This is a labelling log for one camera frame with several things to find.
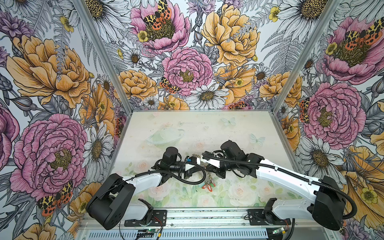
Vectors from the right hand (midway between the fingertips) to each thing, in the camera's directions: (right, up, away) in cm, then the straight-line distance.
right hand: (209, 172), depth 76 cm
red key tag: (+1, -11, +4) cm, 11 cm away
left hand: (-3, 0, +3) cm, 5 cm away
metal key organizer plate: (-2, +3, 0) cm, 4 cm away
